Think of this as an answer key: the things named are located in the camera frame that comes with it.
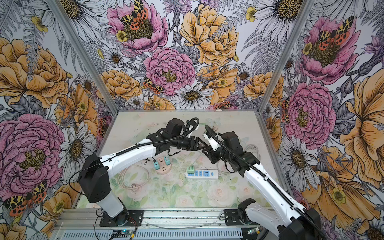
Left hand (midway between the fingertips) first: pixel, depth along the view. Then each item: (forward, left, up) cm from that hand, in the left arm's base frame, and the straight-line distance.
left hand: (203, 150), depth 75 cm
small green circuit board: (-31, +36, -21) cm, 52 cm away
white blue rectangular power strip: (-4, +2, -19) cm, 19 cm away
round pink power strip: (-1, +22, -18) cm, 28 cm away
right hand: (-1, -1, -2) cm, 2 cm away
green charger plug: (-4, +6, -14) cm, 16 cm away
